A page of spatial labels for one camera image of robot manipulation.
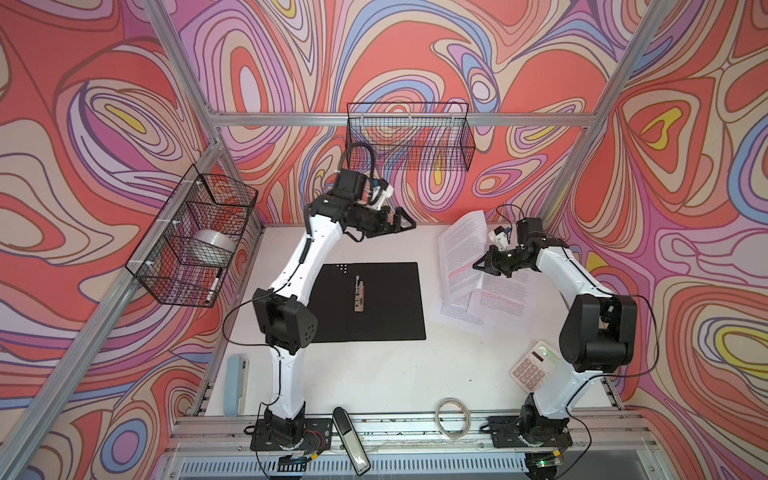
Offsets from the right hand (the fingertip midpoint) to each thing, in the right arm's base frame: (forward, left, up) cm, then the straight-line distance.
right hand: (476, 270), depth 89 cm
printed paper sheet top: (+11, +2, -1) cm, 11 cm away
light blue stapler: (-29, +68, -8) cm, 74 cm away
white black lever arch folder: (-1, +33, -14) cm, 36 cm away
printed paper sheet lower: (-4, -11, -13) cm, 17 cm away
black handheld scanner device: (-42, +37, -9) cm, 57 cm away
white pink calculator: (-26, -13, -12) cm, 31 cm away
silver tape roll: (-2, +71, +19) cm, 73 cm away
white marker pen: (-12, +70, +13) cm, 72 cm away
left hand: (+3, +22, +17) cm, 28 cm away
